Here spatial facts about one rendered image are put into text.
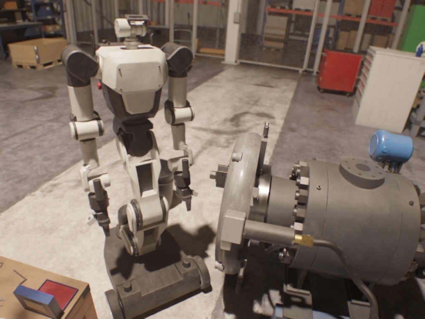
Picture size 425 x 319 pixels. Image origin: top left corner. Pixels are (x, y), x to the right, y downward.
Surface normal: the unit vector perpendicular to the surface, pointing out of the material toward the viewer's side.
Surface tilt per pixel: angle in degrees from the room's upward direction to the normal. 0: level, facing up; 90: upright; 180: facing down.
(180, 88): 90
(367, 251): 76
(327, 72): 90
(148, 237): 30
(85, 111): 90
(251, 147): 12
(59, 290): 0
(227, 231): 67
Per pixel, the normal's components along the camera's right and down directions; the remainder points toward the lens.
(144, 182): 0.52, 0.30
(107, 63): -0.22, 0.40
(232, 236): -0.18, 0.11
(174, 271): 0.07, -0.87
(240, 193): -0.14, -0.22
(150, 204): 0.51, 0.07
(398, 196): -0.03, -0.61
